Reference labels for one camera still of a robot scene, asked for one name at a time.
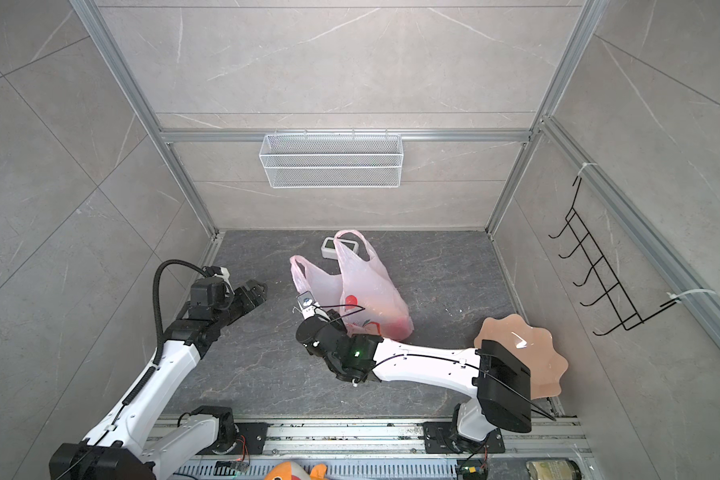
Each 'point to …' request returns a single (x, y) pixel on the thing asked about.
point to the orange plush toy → (292, 471)
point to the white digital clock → (328, 249)
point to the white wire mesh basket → (331, 161)
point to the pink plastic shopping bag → (364, 294)
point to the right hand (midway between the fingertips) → (312, 314)
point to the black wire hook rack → (617, 296)
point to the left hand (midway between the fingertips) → (255, 286)
